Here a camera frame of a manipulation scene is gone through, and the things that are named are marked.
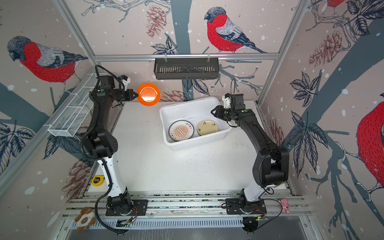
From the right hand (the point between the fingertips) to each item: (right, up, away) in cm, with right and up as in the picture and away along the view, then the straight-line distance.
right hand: (212, 113), depth 86 cm
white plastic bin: (-11, +2, +18) cm, 21 cm away
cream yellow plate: (-2, -9, +20) cm, 23 cm away
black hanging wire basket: (-17, +33, +21) cm, 43 cm away
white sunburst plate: (-20, -12, +17) cm, 29 cm away
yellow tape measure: (-65, -38, -4) cm, 75 cm away
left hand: (-47, +13, +4) cm, 49 cm away
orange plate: (-41, +13, +10) cm, 44 cm away
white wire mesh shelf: (-73, -3, -13) cm, 74 cm away
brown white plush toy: (-62, -50, -17) cm, 81 cm away
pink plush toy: (+35, -46, -13) cm, 59 cm away
